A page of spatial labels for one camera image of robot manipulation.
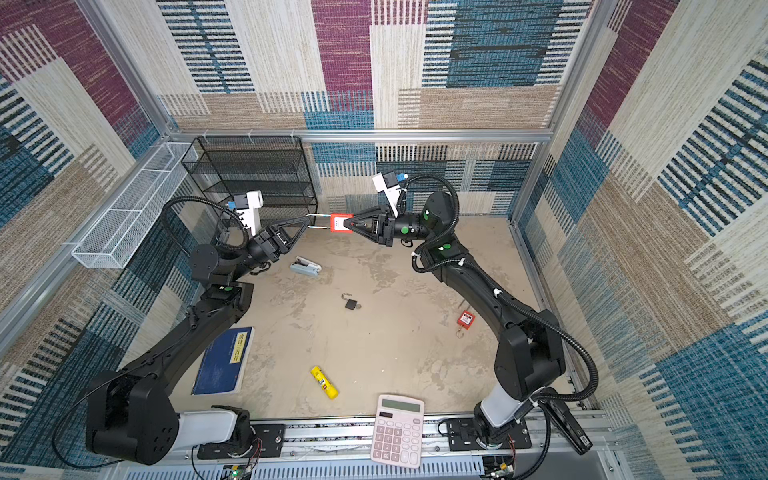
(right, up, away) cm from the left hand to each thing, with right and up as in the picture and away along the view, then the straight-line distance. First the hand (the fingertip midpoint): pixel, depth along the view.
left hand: (309, 221), depth 61 cm
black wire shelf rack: (-25, +23, +46) cm, 57 cm away
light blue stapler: (-13, -12, +44) cm, 47 cm away
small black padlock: (+4, -23, +36) cm, 43 cm away
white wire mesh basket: (-49, -4, +9) cm, 50 cm away
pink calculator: (+18, -51, +12) cm, 55 cm away
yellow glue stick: (-1, -41, +20) cm, 46 cm away
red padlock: (+39, -27, +31) cm, 57 cm away
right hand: (+7, -1, +2) cm, 7 cm away
